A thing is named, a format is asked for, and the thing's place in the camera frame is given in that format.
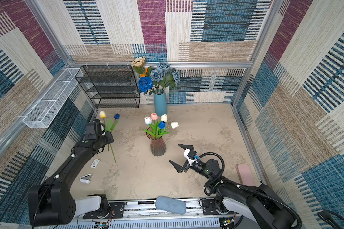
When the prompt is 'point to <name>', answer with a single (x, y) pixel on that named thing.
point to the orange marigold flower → (144, 75)
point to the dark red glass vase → (157, 145)
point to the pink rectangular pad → (245, 174)
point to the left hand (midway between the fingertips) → (108, 133)
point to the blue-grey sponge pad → (171, 204)
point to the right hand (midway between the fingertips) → (175, 152)
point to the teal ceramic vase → (160, 104)
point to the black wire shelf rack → (110, 86)
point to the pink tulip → (154, 116)
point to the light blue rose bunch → (164, 76)
